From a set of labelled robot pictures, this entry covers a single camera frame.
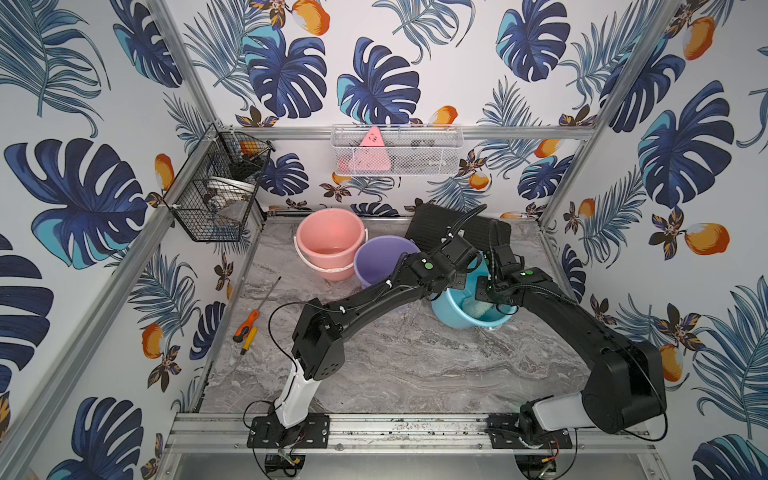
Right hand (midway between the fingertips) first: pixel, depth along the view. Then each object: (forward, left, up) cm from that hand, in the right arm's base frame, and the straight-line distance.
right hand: (486, 289), depth 87 cm
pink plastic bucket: (+22, +51, -4) cm, 56 cm away
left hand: (+1, +9, +2) cm, 10 cm away
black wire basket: (+16, +78, +21) cm, 83 cm away
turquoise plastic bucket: (-11, +10, +8) cm, 17 cm away
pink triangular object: (+32, +34, +24) cm, 53 cm away
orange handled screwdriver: (-9, +72, -9) cm, 73 cm away
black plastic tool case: (+29, +15, -3) cm, 33 cm away
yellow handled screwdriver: (-12, +70, -11) cm, 72 cm away
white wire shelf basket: (+35, +29, +24) cm, 52 cm away
